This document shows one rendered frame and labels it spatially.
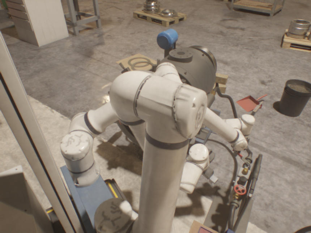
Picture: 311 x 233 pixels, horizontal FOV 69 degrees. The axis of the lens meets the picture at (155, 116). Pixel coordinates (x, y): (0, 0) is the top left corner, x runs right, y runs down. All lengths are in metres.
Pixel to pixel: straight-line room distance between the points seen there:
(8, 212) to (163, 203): 0.72
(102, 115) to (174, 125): 0.85
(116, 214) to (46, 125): 2.12
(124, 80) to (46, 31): 4.81
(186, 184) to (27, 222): 0.66
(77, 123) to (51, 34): 4.14
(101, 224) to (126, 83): 0.59
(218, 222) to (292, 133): 1.47
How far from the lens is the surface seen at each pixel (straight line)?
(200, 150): 1.04
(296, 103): 3.12
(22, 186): 1.24
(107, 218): 0.97
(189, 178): 1.03
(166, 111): 0.50
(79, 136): 1.28
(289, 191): 2.38
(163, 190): 0.65
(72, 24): 5.54
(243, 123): 1.57
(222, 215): 2.02
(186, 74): 1.91
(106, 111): 1.30
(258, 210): 2.15
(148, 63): 4.04
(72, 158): 1.26
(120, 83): 0.57
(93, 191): 1.38
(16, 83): 0.60
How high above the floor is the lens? 1.74
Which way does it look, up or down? 39 degrees down
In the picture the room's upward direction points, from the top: straight up
